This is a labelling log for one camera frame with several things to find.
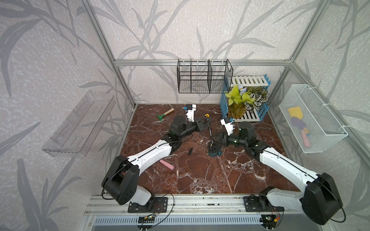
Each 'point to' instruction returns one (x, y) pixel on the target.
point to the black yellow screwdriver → (207, 115)
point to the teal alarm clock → (214, 148)
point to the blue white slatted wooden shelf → (259, 81)
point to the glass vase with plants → (242, 99)
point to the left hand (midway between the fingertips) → (210, 120)
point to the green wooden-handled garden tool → (160, 117)
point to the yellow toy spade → (295, 111)
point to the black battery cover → (190, 151)
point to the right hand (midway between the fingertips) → (212, 136)
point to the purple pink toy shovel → (305, 134)
